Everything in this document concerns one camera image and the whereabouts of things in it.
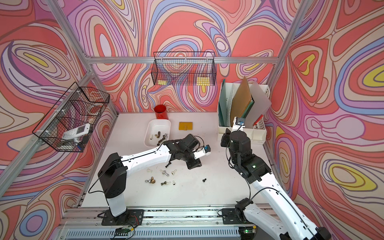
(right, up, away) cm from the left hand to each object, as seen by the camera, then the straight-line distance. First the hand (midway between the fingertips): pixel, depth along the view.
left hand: (201, 162), depth 82 cm
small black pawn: (+2, -12, +4) cm, 13 cm away
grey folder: (+35, +33, +3) cm, 48 cm away
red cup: (-28, +31, +27) cm, 50 cm away
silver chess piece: (-21, -7, +5) cm, 23 cm away
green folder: (+14, +33, +9) cm, 37 cm away
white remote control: (-59, +17, -13) cm, 63 cm away
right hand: (+13, +16, -11) cm, 24 cm away
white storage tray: (-34, +20, +27) cm, 47 cm away
